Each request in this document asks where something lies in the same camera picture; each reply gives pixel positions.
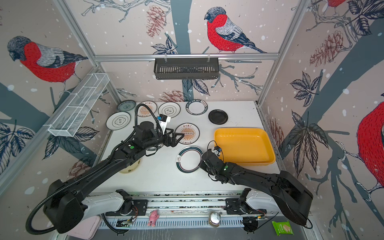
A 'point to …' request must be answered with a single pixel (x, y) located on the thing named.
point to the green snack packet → (283, 227)
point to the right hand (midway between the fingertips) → (197, 163)
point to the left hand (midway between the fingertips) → (178, 132)
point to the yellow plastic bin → (249, 146)
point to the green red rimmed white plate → (188, 158)
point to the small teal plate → (126, 105)
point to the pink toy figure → (153, 216)
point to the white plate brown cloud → (170, 109)
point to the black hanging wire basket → (186, 68)
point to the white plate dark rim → (117, 120)
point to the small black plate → (218, 116)
